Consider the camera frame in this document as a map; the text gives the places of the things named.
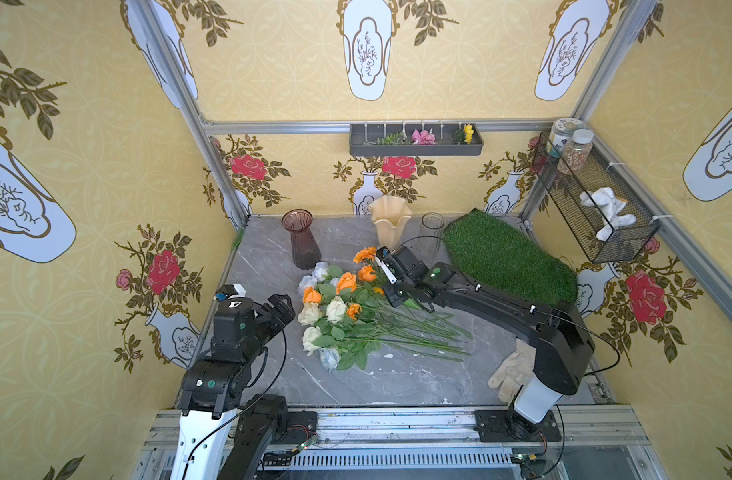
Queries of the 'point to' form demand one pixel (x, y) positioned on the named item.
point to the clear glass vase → (431, 233)
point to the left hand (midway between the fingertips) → (267, 306)
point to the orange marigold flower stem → (377, 275)
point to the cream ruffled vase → (388, 212)
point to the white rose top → (320, 271)
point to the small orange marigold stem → (408, 335)
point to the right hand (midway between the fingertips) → (395, 279)
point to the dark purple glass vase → (305, 249)
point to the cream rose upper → (335, 309)
